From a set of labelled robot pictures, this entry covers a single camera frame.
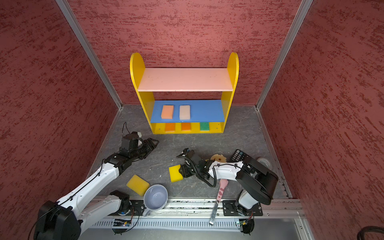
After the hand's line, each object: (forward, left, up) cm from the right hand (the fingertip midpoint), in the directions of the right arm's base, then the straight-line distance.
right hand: (181, 174), depth 84 cm
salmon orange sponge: (+35, +9, +16) cm, 39 cm away
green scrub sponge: (+34, -16, 0) cm, 37 cm away
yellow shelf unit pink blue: (+58, -1, +4) cm, 58 cm away
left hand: (+12, +14, +11) cm, 21 cm away
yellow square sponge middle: (0, +4, +1) cm, 4 cm away
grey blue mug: (-12, +14, -1) cm, 18 cm away
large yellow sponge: (-6, +23, +1) cm, 24 cm away
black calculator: (+11, -36, -1) cm, 37 cm away
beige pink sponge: (+34, -2, +15) cm, 38 cm away
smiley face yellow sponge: (+9, -24, +1) cm, 25 cm away
